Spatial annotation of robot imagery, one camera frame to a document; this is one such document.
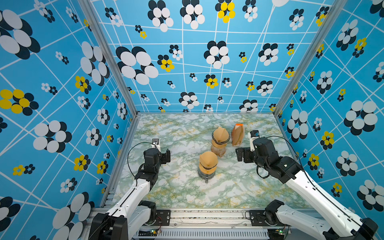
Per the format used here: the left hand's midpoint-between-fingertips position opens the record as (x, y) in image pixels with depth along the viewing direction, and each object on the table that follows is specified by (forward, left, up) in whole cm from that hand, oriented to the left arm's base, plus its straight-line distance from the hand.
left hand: (160, 148), depth 86 cm
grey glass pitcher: (-15, -27, -4) cm, 31 cm away
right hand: (-6, -46, +9) cm, 47 cm away
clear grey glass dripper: (+4, -36, -2) cm, 36 cm away
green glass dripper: (-12, -29, 0) cm, 32 cm away
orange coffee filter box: (+14, -49, -5) cm, 51 cm away
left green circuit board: (-39, -1, -12) cm, 41 cm away
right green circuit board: (-39, -60, -12) cm, 72 cm away
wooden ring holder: (-13, -27, -2) cm, 30 cm away
